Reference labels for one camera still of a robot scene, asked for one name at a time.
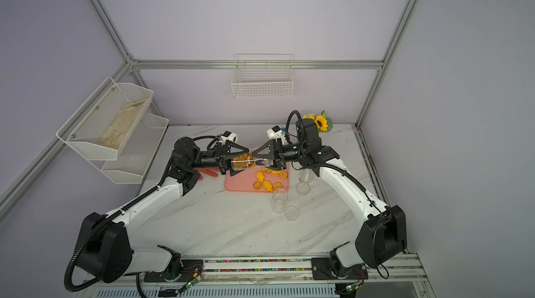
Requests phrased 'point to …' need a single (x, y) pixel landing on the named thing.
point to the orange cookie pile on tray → (267, 184)
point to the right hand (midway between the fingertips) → (254, 164)
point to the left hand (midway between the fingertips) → (246, 160)
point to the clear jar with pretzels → (244, 161)
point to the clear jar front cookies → (280, 198)
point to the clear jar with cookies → (305, 177)
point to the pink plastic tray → (242, 182)
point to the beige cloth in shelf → (122, 124)
